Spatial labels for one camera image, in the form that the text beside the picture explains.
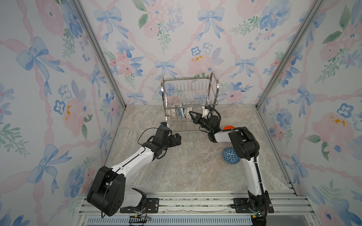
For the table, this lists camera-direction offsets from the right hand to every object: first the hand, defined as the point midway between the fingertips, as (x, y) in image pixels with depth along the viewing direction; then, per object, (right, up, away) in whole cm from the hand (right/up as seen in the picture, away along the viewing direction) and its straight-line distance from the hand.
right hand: (190, 111), depth 96 cm
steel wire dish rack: (-7, +14, +20) cm, 26 cm away
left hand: (-9, -17, -9) cm, 21 cm away
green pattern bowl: (-2, -2, +1) cm, 3 cm away
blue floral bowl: (-6, +1, +3) cm, 7 cm away
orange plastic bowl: (+28, -11, +5) cm, 30 cm away
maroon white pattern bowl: (-12, -1, +4) cm, 13 cm away
